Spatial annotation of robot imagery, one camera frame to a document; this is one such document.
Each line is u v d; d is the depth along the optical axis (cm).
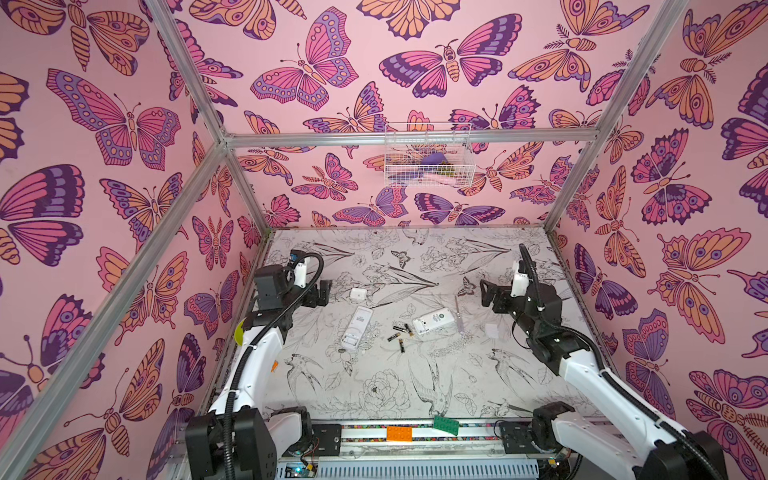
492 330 92
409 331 92
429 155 97
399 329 92
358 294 101
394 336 92
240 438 39
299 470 72
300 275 70
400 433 73
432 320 94
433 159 96
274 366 86
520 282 69
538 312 58
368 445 73
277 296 63
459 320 94
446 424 75
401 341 90
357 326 93
